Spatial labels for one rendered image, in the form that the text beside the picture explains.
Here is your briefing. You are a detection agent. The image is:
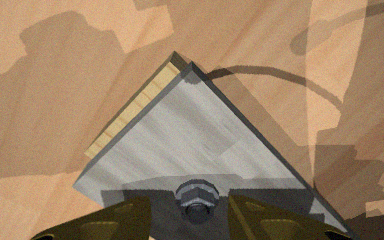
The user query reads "grey threaded bolt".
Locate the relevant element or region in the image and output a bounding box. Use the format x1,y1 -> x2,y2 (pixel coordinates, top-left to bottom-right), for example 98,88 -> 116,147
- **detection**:
187,204 -> 208,223

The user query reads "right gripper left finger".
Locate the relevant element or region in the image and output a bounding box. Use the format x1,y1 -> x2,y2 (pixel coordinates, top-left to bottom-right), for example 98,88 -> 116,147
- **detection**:
30,196 -> 152,240

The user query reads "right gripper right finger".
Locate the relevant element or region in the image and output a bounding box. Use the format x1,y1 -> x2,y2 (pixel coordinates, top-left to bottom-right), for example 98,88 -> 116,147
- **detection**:
227,195 -> 350,240

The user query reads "light wooden plank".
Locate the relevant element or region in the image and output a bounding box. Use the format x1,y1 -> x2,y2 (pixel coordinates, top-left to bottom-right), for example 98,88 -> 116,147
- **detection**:
84,51 -> 188,159

